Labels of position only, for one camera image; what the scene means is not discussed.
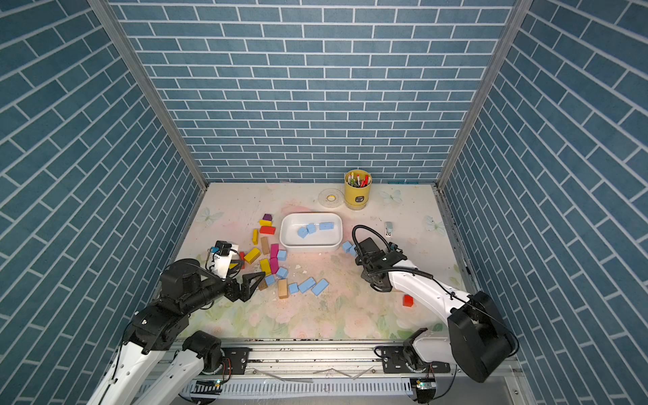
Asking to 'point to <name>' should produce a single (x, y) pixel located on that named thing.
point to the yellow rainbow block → (252, 256)
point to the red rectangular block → (267, 230)
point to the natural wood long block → (265, 245)
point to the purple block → (267, 217)
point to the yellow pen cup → (357, 188)
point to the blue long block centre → (306, 285)
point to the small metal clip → (389, 228)
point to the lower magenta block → (274, 265)
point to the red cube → (407, 300)
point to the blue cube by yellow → (282, 272)
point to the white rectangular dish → (321, 241)
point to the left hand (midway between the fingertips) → (259, 270)
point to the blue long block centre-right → (320, 288)
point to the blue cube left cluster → (302, 232)
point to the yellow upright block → (256, 236)
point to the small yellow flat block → (266, 223)
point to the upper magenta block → (274, 249)
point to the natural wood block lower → (283, 288)
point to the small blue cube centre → (293, 288)
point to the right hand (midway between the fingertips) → (373, 276)
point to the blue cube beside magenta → (282, 255)
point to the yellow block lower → (265, 267)
